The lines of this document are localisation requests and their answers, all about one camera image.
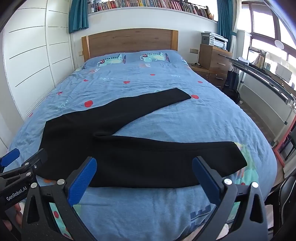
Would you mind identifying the black pants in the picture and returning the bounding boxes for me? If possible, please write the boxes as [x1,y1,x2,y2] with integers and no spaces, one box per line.
[37,88,247,188]

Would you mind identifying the left hand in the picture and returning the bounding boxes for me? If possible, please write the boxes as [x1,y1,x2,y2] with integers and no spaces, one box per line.
[2,203,23,232]

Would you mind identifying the black office chair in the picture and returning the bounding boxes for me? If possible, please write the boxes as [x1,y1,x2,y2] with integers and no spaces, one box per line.
[265,173,295,240]

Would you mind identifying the dark bag on floor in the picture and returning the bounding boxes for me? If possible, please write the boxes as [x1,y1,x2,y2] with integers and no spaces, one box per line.
[222,67,240,104]

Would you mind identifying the white wardrobe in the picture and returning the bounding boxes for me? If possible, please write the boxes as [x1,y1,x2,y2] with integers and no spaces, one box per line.
[3,0,74,120]

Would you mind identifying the low wooden nightstand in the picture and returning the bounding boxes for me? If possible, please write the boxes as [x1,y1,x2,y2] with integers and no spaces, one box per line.
[189,64,210,80]

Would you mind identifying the wooden chest of drawers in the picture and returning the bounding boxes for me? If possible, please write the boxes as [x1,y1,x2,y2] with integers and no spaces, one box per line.
[198,44,233,89]

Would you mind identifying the left teal curtain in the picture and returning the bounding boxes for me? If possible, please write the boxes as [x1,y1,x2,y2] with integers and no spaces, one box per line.
[68,0,89,33]

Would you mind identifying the teal curtain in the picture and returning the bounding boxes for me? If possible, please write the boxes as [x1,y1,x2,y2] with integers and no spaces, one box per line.
[217,0,236,52]
[68,0,89,33]

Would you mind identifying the white printer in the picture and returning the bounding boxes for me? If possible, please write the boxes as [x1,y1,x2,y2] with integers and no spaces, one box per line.
[201,32,228,50]

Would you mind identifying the wooden headboard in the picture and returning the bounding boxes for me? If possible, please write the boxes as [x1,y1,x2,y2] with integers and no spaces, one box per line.
[81,28,179,61]

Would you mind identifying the row of books on shelf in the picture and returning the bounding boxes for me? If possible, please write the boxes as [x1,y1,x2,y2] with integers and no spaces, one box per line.
[87,0,215,20]

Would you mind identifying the right teal curtain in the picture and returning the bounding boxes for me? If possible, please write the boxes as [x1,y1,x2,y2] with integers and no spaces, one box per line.
[217,0,236,52]

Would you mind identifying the long desk with rail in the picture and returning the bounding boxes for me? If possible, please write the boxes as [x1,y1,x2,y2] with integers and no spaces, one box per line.
[229,58,295,147]

